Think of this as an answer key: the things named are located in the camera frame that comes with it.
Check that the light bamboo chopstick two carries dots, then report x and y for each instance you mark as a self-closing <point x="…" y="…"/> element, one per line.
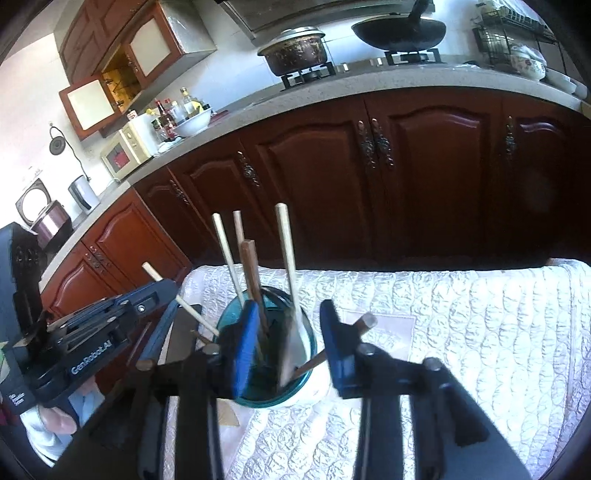
<point x="287" y="246"/>

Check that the white floral utensil jar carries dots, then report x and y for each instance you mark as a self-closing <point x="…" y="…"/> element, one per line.
<point x="261" y="391"/>

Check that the dark wooden kitchen cabinets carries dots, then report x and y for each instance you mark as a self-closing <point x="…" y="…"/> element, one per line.
<point x="425" y="178"/>

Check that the wall cabinet with glass doors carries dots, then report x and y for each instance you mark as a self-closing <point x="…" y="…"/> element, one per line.
<point x="118" y="55"/>

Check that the gloved left hand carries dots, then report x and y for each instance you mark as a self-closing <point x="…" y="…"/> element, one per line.
<point x="50" y="430"/>

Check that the floral ceramic pot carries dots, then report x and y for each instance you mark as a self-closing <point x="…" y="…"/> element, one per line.
<point x="528" y="62"/>

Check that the white microwave oven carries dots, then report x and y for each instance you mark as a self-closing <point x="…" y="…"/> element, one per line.
<point x="131" y="146"/>

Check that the white quilted table cloth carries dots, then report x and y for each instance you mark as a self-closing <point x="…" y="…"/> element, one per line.
<point x="517" y="340"/>

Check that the wood handled metal fork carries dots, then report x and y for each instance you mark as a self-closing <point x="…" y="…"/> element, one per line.
<point x="250" y="265"/>

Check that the white mixing bowl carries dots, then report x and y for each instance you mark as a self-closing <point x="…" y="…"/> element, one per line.
<point x="194" y="125"/>

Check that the oil bottle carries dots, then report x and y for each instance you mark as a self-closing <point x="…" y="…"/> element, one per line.
<point x="191" y="105"/>

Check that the black rectangular phone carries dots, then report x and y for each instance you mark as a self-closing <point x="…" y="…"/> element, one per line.
<point x="182" y="341"/>

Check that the brown wooden chopstick one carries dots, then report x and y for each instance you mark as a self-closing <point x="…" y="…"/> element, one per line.
<point x="341" y="341"/>

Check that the black wok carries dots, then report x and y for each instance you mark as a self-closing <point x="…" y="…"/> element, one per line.
<point x="395" y="33"/>

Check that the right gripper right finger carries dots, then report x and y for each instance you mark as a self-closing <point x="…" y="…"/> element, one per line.
<point x="453" y="437"/>

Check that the brown wooden chopstick two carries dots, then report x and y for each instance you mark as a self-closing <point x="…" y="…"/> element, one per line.
<point x="237" y="221"/>

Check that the light bamboo chopstick one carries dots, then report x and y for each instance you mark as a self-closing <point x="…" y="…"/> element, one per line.
<point x="227" y="256"/>

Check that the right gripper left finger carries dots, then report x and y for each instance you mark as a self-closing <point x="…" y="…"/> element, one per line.
<point x="125" y="437"/>

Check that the steel cooking pot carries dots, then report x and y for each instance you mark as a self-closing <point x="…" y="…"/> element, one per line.
<point x="295" y="50"/>

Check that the brown sauce bottle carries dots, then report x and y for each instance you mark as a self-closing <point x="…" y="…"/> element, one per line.
<point x="166" y="120"/>

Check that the steel electric kettle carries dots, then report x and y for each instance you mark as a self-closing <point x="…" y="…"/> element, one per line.
<point x="83" y="194"/>

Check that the black dish rack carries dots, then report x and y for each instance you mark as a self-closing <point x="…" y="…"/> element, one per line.
<point x="499" y="28"/>

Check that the rice cooker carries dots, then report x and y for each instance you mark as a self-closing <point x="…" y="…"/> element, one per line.
<point x="45" y="217"/>

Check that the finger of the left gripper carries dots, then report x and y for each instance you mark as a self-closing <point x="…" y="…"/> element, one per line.
<point x="116" y="316"/>

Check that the range hood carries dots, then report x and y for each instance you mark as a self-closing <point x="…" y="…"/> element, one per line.
<point x="259" y="17"/>

